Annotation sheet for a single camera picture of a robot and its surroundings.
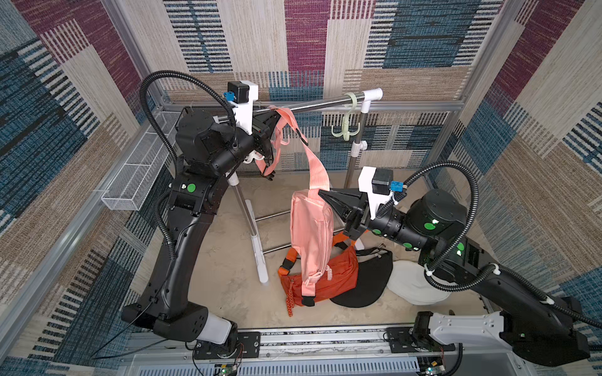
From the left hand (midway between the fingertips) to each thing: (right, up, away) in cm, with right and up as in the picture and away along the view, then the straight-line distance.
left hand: (278, 111), depth 53 cm
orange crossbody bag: (+18, -45, +27) cm, 55 cm away
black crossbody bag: (+32, -48, +36) cm, 68 cm away
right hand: (+9, -18, -6) cm, 21 cm away
